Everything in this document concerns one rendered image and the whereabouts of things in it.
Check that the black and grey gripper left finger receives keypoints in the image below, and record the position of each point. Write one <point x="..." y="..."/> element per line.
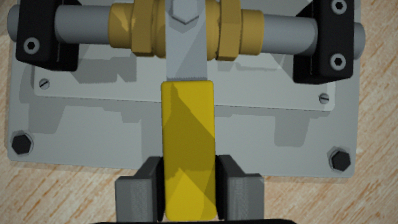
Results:
<point x="136" y="196"/>

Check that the brass ball valve with yellow handle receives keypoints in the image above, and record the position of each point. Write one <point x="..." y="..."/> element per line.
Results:
<point x="307" y="52"/>

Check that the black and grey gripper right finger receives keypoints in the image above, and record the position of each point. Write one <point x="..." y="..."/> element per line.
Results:
<point x="238" y="195"/>

